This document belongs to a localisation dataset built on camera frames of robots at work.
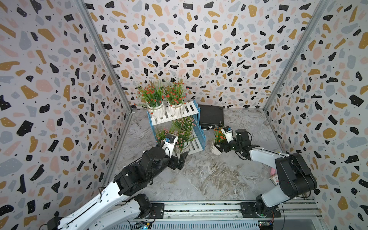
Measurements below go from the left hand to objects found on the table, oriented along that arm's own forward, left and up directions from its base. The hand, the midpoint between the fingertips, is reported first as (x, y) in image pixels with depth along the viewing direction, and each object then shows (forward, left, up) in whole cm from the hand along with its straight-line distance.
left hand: (181, 148), depth 66 cm
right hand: (+16, -23, -21) cm, 35 cm away
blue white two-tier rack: (+26, -5, -1) cm, 26 cm away
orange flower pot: (+15, -22, -13) cm, 29 cm away
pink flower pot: (+21, +1, -12) cm, 25 cm away
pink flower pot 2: (+15, 0, -13) cm, 20 cm away
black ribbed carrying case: (+43, -20, -26) cm, 54 cm away
